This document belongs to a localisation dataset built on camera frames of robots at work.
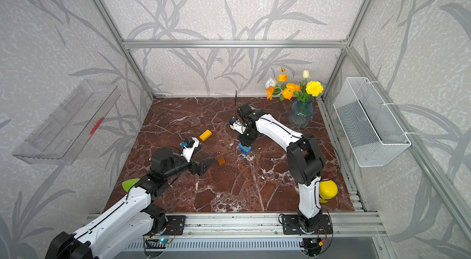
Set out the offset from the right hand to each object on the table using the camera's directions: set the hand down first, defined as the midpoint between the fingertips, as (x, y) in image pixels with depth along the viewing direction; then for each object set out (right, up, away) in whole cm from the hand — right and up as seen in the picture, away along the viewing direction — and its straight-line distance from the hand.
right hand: (245, 139), depth 91 cm
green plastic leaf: (-56, -21, -5) cm, 60 cm away
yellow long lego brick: (-23, +1, +10) cm, 25 cm away
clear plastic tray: (-67, +5, -24) cm, 71 cm away
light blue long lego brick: (0, -4, -1) cm, 5 cm away
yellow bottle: (+33, -18, -19) cm, 42 cm away
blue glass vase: (+30, +13, +8) cm, 34 cm away
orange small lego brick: (-12, -11, 0) cm, 16 cm away
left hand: (-16, -4, -13) cm, 21 cm away
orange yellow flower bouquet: (+19, +27, +3) cm, 33 cm away
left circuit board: (-34, -38, -20) cm, 55 cm away
